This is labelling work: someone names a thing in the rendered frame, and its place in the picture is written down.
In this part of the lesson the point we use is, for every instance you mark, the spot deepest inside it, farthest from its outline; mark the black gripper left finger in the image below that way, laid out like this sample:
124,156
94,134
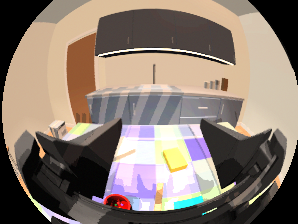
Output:
89,157

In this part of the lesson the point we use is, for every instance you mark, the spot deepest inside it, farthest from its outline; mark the red cup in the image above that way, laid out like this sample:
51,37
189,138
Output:
112,199

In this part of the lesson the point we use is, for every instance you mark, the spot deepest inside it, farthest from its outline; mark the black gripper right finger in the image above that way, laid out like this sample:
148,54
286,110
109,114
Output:
231,151

